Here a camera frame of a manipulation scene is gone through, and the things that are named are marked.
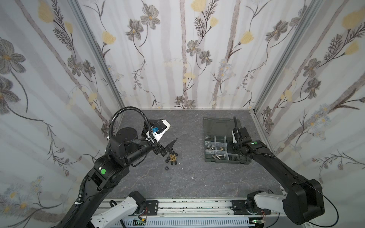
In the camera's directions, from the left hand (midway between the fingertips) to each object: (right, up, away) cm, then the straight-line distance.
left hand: (169, 129), depth 55 cm
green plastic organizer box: (+30, -15, +43) cm, 55 cm away
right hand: (+34, -11, +29) cm, 46 cm away
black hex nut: (-5, -26, +33) cm, 43 cm away
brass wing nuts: (-2, -21, +37) cm, 43 cm away
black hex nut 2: (-6, -23, +36) cm, 43 cm away
